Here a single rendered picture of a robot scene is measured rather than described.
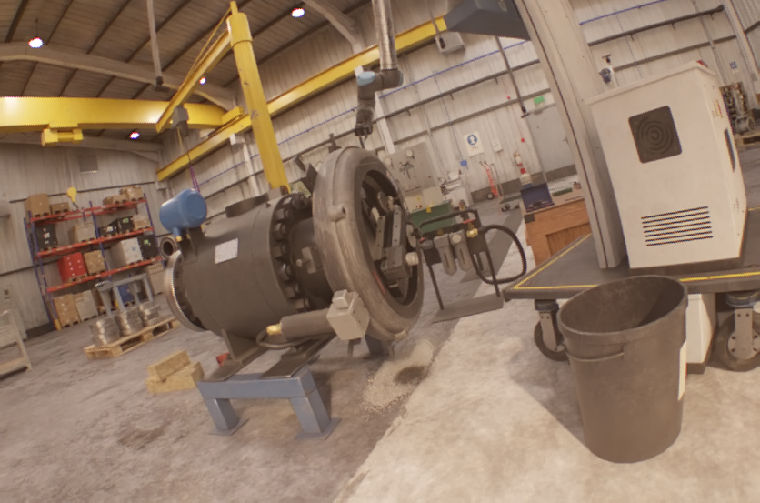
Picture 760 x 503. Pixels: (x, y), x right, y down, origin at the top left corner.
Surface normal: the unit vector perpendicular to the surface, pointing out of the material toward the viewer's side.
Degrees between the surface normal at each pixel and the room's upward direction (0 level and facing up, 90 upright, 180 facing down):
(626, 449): 93
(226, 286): 89
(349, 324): 112
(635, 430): 93
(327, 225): 73
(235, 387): 90
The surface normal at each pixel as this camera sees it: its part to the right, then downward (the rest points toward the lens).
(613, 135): -0.80, 0.26
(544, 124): -0.41, 0.15
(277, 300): -0.21, 0.41
